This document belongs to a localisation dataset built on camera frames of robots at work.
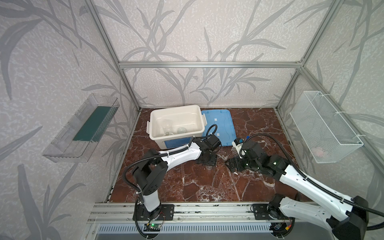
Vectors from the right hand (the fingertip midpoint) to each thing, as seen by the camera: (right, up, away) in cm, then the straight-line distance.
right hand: (231, 155), depth 77 cm
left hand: (-9, -4, +9) cm, 14 cm away
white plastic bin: (-35, +14, +30) cm, 48 cm away
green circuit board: (-40, -34, -5) cm, 52 cm away
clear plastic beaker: (-39, +15, +24) cm, 49 cm away
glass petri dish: (-30, +11, +28) cm, 42 cm away
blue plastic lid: (+1, +11, +29) cm, 31 cm away
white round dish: (-37, +10, +18) cm, 42 cm away
